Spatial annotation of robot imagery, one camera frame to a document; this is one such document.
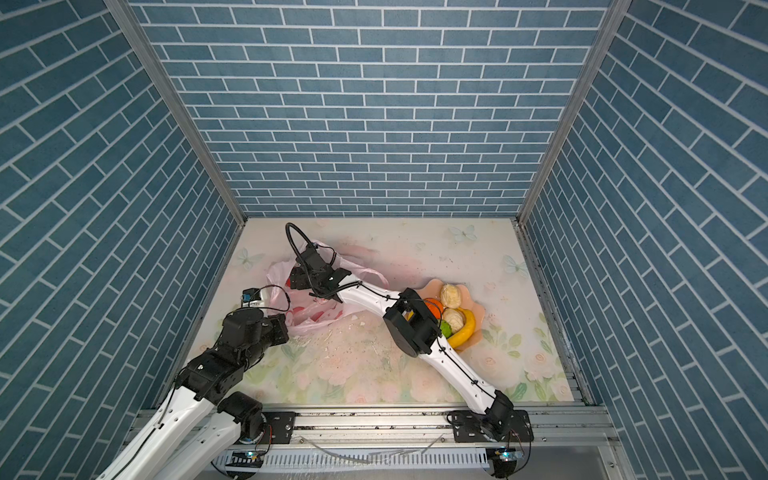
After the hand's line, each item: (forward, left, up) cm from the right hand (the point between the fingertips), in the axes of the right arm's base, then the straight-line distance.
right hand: (296, 271), depth 96 cm
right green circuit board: (-43, -64, -10) cm, 77 cm away
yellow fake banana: (-15, -54, -2) cm, 57 cm away
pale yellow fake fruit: (-11, -51, -4) cm, 52 cm away
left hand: (-19, -6, +7) cm, 21 cm away
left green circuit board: (-49, 0, -11) cm, 50 cm away
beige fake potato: (-6, -50, 0) cm, 50 cm away
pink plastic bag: (-11, -5, -7) cm, 14 cm away
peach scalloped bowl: (-2, -45, -2) cm, 45 cm away
